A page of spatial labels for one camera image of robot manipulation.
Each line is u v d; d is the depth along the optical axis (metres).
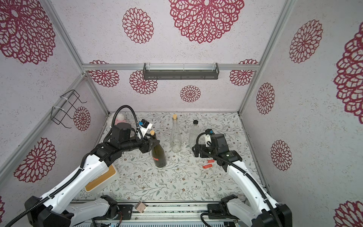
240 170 0.49
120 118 0.98
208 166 0.90
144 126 0.61
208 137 0.72
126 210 0.75
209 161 0.92
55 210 0.38
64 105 0.76
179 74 0.89
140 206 0.74
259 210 0.40
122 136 0.55
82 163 0.47
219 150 0.59
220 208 0.66
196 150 0.71
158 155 0.87
